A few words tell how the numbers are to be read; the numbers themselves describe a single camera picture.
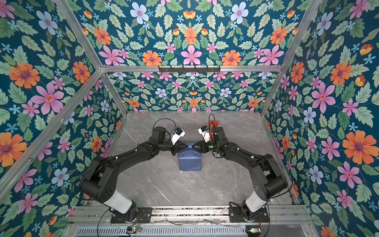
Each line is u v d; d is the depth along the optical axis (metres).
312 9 0.69
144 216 0.74
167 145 0.76
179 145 0.78
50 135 0.61
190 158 0.81
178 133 0.76
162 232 0.76
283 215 0.75
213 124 1.02
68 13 0.70
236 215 0.74
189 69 0.92
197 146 0.85
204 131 0.78
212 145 0.75
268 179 0.45
